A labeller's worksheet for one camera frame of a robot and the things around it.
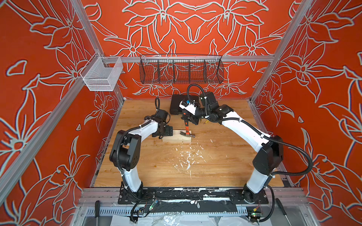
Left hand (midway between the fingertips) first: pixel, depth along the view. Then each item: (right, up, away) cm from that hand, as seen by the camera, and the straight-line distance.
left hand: (165, 132), depth 96 cm
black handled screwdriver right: (+62, -35, -26) cm, 76 cm away
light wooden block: (+8, -3, -3) cm, 9 cm away
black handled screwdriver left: (-32, -35, -26) cm, 54 cm away
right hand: (+12, +14, -18) cm, 26 cm away
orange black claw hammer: (+15, 0, -7) cm, 16 cm away
